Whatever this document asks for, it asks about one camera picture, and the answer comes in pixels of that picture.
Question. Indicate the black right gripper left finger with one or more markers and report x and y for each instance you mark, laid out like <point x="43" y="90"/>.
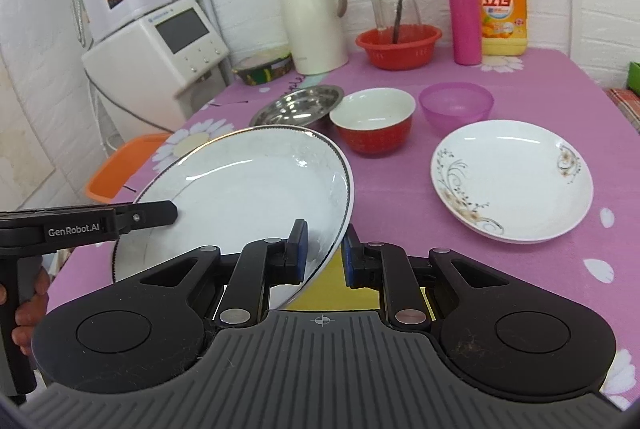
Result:
<point x="262" y="265"/>

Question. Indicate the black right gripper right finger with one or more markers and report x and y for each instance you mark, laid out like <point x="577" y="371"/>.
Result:
<point x="386" y="269"/>

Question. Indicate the white gold-rimmed plate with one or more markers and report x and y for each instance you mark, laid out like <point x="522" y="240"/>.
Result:
<point x="244" y="186"/>

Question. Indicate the stainless steel bowl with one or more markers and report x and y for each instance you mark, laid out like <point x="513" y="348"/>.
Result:
<point x="308" y="107"/>

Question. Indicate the purple plastic bowl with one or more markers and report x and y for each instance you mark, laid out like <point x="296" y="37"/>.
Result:
<point x="448" y="106"/>

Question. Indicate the left hand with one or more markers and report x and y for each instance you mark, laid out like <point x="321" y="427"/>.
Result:
<point x="30" y="313"/>

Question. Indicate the purple floral tablecloth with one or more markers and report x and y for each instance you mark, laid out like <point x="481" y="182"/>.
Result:
<point x="596" y="264"/>

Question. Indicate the orange plastic stool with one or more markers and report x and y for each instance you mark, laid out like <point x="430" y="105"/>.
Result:
<point x="121" y="166"/>

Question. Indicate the red and white ceramic bowl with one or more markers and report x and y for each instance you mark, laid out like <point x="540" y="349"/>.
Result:
<point x="374" y="121"/>

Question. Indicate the white floral plate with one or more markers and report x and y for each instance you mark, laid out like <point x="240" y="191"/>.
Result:
<point x="512" y="181"/>

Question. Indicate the instant noodle bowl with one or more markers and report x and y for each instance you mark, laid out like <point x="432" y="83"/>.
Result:
<point x="264" y="66"/>

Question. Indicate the white countertop appliance with screen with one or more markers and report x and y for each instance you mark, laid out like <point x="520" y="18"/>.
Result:
<point x="159" y="70"/>

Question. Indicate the red plastic colander basket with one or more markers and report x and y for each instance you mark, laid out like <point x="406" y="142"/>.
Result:
<point x="414" y="48"/>

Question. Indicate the black stirring stick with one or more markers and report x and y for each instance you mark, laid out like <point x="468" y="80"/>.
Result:
<point x="397" y="21"/>

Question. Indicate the cream thermos jug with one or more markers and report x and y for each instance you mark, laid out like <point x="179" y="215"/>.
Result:
<point x="315" y="34"/>

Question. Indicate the pink thermos bottle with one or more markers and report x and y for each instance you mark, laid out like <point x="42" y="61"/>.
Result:
<point x="466" y="31"/>

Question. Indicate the green plastic box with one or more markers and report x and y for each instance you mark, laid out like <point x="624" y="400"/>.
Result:
<point x="633" y="78"/>

